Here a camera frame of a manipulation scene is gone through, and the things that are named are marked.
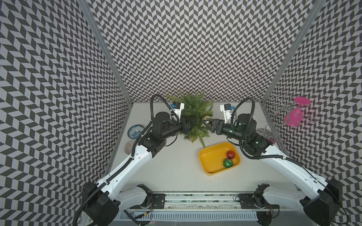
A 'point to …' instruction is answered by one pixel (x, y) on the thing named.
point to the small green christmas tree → (197, 108)
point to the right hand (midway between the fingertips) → (205, 124)
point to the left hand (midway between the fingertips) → (195, 120)
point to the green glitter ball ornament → (227, 163)
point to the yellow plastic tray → (211, 158)
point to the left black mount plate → (158, 201)
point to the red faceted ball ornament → (230, 154)
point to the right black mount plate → (246, 201)
